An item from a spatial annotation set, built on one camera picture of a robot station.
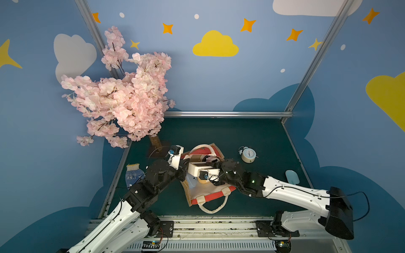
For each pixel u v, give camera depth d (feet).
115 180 3.11
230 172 1.78
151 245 2.40
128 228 1.90
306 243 2.36
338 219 1.27
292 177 2.99
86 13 2.30
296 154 3.53
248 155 3.21
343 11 2.32
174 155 1.91
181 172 1.97
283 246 2.40
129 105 1.82
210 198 2.36
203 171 2.06
